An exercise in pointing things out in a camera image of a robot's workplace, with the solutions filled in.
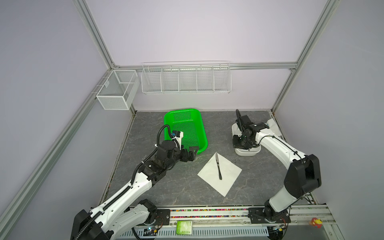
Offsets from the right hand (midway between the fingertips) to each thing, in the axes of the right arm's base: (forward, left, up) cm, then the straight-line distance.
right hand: (237, 146), depth 87 cm
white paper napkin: (-11, +16, -12) cm, 23 cm away
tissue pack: (+18, -29, -4) cm, 34 cm away
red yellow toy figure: (-37, -32, -7) cm, 49 cm away
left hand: (-7, +26, +10) cm, 29 cm away
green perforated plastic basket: (+28, +30, -9) cm, 42 cm away
